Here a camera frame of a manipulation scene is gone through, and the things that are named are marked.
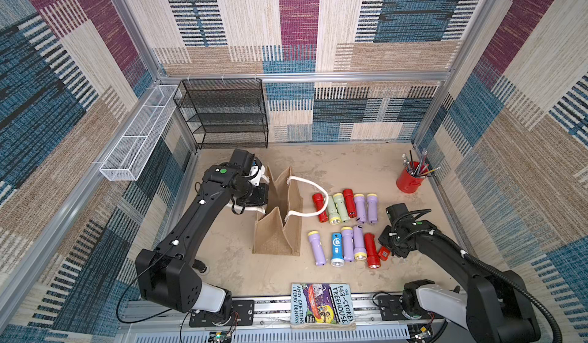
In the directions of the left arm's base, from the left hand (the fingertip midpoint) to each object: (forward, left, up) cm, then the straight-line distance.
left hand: (268, 200), depth 79 cm
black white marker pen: (-17, +24, -14) cm, 32 cm away
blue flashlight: (-15, -24, -15) cm, 32 cm away
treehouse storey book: (-28, -17, -16) cm, 37 cm away
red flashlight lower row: (-15, -36, -16) cm, 42 cm away
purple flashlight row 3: (-12, -17, -16) cm, 27 cm away
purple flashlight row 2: (+6, -40, -15) cm, 43 cm away
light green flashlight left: (+1, -24, -15) cm, 29 cm away
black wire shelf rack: (+47, +23, +2) cm, 53 cm away
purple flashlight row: (+5, -35, -15) cm, 38 cm away
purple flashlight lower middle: (-5, -28, -15) cm, 32 cm away
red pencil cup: (+16, -58, -12) cm, 61 cm away
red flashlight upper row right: (+9, -32, -16) cm, 36 cm away
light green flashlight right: (+6, -27, -15) cm, 32 cm away
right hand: (-10, -43, -18) cm, 48 cm away
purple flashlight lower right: (-13, -32, -16) cm, 38 cm away
